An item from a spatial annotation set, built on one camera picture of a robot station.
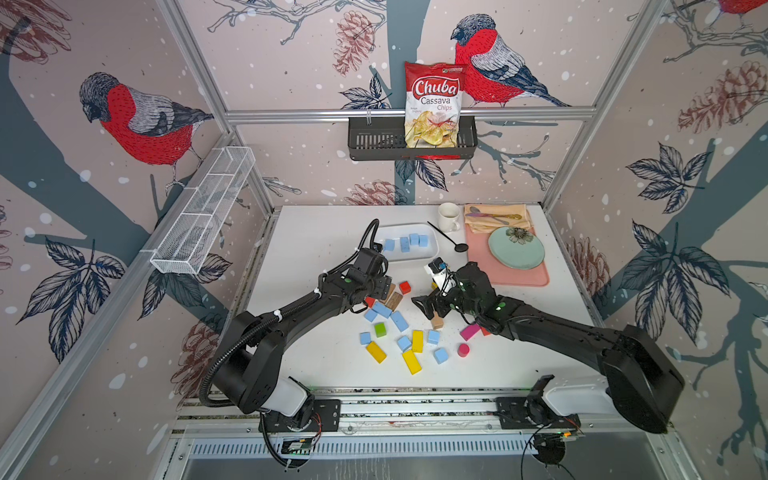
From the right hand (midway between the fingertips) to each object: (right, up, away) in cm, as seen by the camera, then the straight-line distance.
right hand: (423, 288), depth 83 cm
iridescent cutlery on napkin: (+26, +24, +37) cm, 51 cm away
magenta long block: (+14, -13, +2) cm, 19 cm away
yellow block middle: (-2, -16, +2) cm, 16 cm away
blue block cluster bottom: (-16, -10, +9) cm, 21 cm away
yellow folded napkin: (+29, +22, +36) cm, 51 cm away
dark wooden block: (-8, -6, +11) cm, 15 cm away
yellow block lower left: (-14, -19, +1) cm, 23 cm away
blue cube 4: (+3, -15, +3) cm, 16 cm away
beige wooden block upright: (+5, -11, +4) cm, 13 cm away
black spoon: (+15, +10, +24) cm, 30 cm away
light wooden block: (-9, -3, +14) cm, 17 cm away
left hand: (-13, +3, +5) cm, 14 cm away
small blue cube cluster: (-13, -9, +9) cm, 18 cm away
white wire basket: (-60, +19, -7) cm, 63 cm away
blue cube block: (+2, +13, +24) cm, 27 cm away
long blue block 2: (-7, -12, +7) cm, 15 cm away
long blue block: (-5, +11, +27) cm, 29 cm away
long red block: (-16, -7, +11) cm, 21 cm away
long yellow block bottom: (-4, -21, 0) cm, 22 cm away
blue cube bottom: (+5, -19, 0) cm, 20 cm away
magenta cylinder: (+11, -18, 0) cm, 21 cm away
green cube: (-13, -13, +5) cm, 19 cm away
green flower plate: (+37, +10, +24) cm, 45 cm away
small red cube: (-5, -2, +13) cm, 14 cm away
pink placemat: (+23, +8, +24) cm, 34 cm away
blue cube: (-10, +11, +26) cm, 30 cm away
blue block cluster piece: (-1, +13, +26) cm, 29 cm away
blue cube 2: (-17, -16, +4) cm, 24 cm away
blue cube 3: (-6, -16, +1) cm, 17 cm away
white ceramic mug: (+12, +23, +27) cm, 37 cm away
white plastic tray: (0, +8, +23) cm, 24 cm away
